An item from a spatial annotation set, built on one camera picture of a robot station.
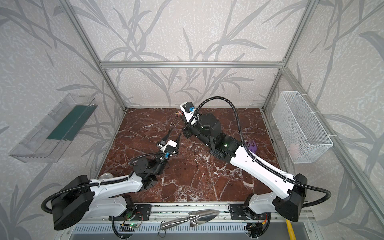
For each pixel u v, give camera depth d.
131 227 0.71
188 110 0.51
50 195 0.41
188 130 0.56
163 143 0.61
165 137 0.82
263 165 0.42
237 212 0.74
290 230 0.68
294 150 0.73
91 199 0.43
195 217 0.72
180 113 0.62
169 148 0.56
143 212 0.74
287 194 0.39
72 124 0.63
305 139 0.60
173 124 1.15
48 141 0.64
